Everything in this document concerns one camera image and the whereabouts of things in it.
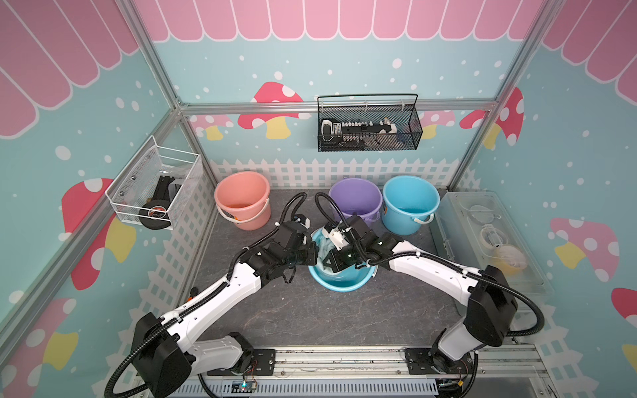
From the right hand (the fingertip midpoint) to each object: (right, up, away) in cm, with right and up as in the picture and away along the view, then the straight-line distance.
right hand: (324, 262), depth 79 cm
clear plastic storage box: (+54, +10, +6) cm, 55 cm away
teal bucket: (+7, -9, +12) cm, 17 cm away
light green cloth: (0, +5, -2) cm, 5 cm away
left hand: (-2, +3, -1) cm, 4 cm away
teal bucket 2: (+36, +21, +26) cm, 49 cm away
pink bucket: (-32, +22, +18) cm, 43 cm away
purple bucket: (+15, +23, +24) cm, 37 cm away
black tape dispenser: (-46, +16, -12) cm, 50 cm away
